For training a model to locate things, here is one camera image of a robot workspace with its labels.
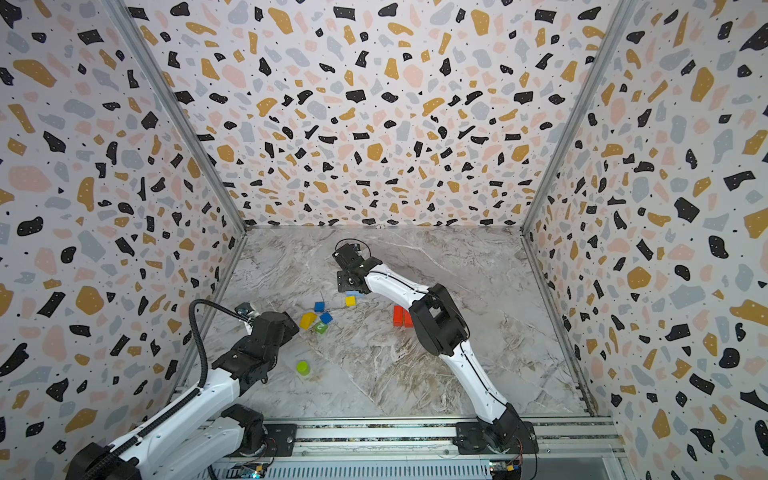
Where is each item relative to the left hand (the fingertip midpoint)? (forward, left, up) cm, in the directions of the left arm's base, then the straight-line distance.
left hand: (277, 321), depth 84 cm
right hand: (+18, -17, -4) cm, 25 cm away
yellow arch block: (+5, -5, -9) cm, 12 cm away
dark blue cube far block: (+11, -8, -12) cm, 18 cm away
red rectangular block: (+5, -34, -8) cm, 35 cm away
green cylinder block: (-10, -7, -8) cm, 15 cm away
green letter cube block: (+3, -10, -10) cm, 14 cm away
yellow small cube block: (+12, -18, -11) cm, 24 cm away
